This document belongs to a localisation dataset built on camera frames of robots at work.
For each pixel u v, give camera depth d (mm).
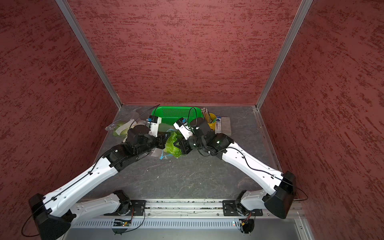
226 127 1057
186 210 743
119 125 974
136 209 739
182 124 598
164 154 681
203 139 522
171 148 692
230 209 739
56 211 386
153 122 609
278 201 382
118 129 932
